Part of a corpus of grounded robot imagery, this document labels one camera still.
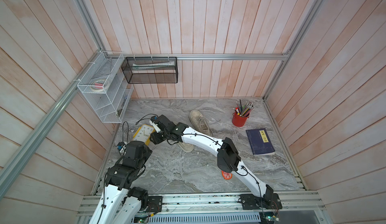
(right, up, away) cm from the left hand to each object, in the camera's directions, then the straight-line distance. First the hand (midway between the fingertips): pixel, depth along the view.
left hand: (147, 152), depth 75 cm
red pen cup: (+56, +15, +28) cm, 64 cm away
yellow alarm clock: (-9, +6, +21) cm, 23 cm away
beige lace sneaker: (+20, -1, +13) cm, 23 cm away
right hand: (0, +6, +11) cm, 12 cm away
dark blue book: (+67, +1, +19) cm, 70 cm away
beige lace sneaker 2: (+29, +14, +21) cm, 38 cm away
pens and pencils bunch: (+57, +22, +22) cm, 65 cm away
